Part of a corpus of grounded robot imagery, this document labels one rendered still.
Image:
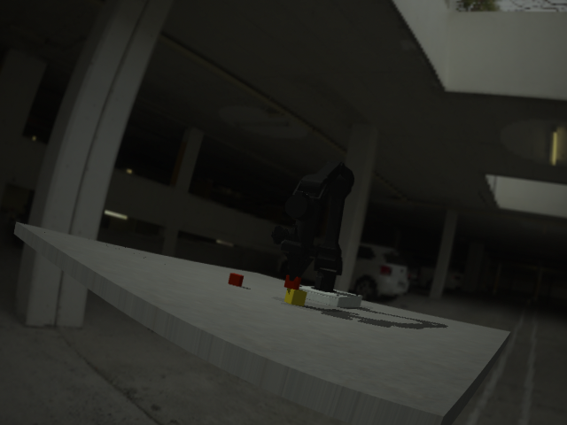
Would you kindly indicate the red cube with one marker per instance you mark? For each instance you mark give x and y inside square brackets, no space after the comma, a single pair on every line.
[236,279]
[292,285]

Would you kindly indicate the yellow cube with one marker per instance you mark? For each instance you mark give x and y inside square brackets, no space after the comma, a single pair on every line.
[295,297]

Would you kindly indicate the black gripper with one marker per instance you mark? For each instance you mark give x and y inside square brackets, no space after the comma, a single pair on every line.
[300,250]

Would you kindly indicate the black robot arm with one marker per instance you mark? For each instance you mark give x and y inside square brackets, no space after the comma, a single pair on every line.
[304,205]

